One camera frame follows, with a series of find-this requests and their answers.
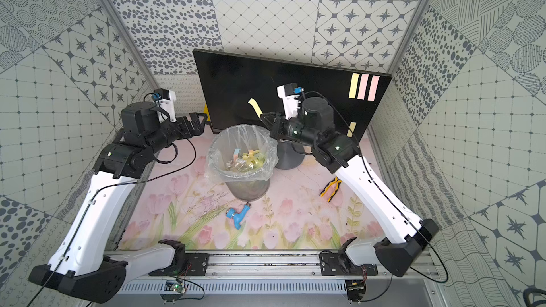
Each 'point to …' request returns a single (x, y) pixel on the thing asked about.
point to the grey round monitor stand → (290, 155)
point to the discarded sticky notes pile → (251, 159)
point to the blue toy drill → (237, 217)
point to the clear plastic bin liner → (246, 137)
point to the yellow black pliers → (335, 188)
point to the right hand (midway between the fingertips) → (261, 120)
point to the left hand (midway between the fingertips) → (189, 111)
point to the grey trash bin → (248, 190)
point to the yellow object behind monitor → (206, 111)
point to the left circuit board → (173, 291)
